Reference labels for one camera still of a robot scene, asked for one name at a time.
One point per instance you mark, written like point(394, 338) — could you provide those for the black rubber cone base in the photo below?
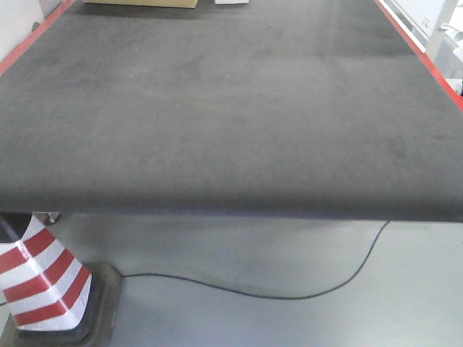
point(103, 296)

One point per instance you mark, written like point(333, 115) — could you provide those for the large cardboard box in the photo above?
point(144, 3)

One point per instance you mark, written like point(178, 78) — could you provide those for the red white striped cone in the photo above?
point(40, 274)

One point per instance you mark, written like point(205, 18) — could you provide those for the whiteboard on stand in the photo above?
point(439, 21)

